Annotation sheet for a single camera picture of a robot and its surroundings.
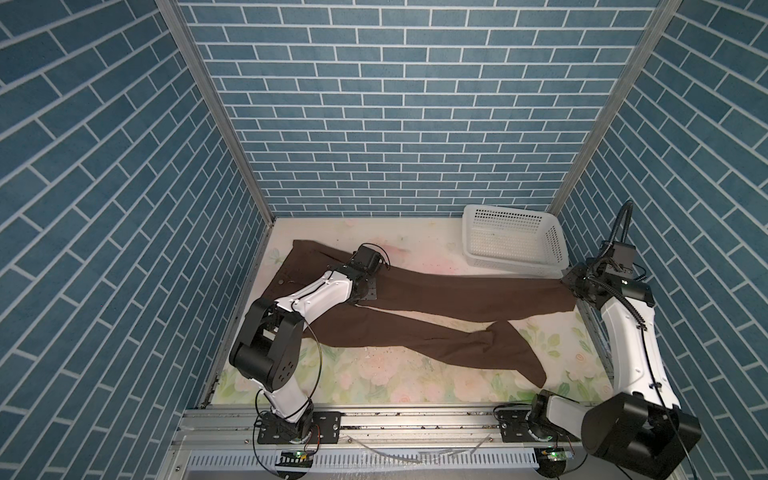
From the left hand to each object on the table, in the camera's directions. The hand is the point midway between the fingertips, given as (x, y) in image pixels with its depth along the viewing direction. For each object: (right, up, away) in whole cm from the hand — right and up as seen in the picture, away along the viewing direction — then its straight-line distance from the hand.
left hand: (366, 291), depth 93 cm
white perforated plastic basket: (+55, +16, +22) cm, 61 cm away
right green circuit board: (+48, -38, -21) cm, 64 cm away
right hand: (+57, +7, -14) cm, 59 cm away
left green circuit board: (-15, -38, -21) cm, 45 cm away
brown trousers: (+18, -7, +3) cm, 20 cm away
